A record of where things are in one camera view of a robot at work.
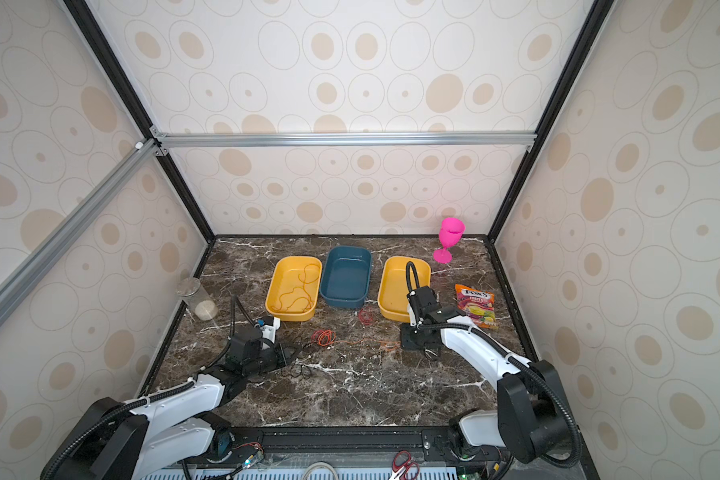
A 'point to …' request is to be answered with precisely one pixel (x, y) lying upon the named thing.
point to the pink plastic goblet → (451, 231)
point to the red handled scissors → (404, 468)
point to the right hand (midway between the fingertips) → (408, 340)
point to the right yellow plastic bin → (392, 293)
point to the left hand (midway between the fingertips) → (309, 345)
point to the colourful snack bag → (477, 305)
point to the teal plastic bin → (346, 276)
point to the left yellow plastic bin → (288, 274)
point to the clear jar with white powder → (198, 299)
